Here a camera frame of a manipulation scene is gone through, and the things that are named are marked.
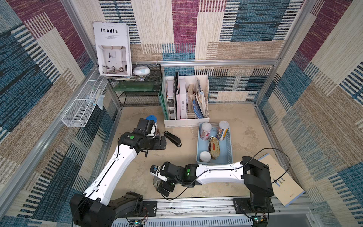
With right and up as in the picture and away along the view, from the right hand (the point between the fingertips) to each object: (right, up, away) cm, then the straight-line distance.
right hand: (160, 180), depth 76 cm
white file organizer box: (+14, +44, +20) cm, 51 cm away
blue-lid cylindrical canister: (-7, +33, +15) cm, 36 cm away
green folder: (0, +46, +8) cm, 47 cm away
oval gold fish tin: (+32, +14, +16) cm, 38 cm away
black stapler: (+6, +19, +19) cm, 27 cm away
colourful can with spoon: (+37, +27, +14) cm, 48 cm away
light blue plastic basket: (+34, +25, +19) cm, 46 cm away
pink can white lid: (+26, +24, +16) cm, 39 cm away
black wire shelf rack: (-15, +52, +18) cm, 57 cm away
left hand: (-1, +19, +2) cm, 20 cm away
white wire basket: (-54, +38, +18) cm, 68 cm away
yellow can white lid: (+25, +10, +9) cm, 29 cm away
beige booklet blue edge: (+69, -7, +4) cm, 69 cm away
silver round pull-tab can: (-1, +1, -3) cm, 3 cm away
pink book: (+11, +40, +24) cm, 47 cm away
